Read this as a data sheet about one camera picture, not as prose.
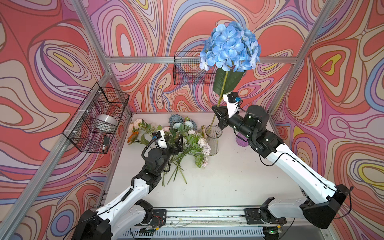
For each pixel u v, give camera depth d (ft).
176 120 3.33
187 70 3.33
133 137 3.24
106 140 2.41
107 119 2.41
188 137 2.88
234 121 1.79
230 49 1.20
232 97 1.62
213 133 2.90
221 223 2.39
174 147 2.22
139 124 3.41
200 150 2.82
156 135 2.09
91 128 2.45
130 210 1.94
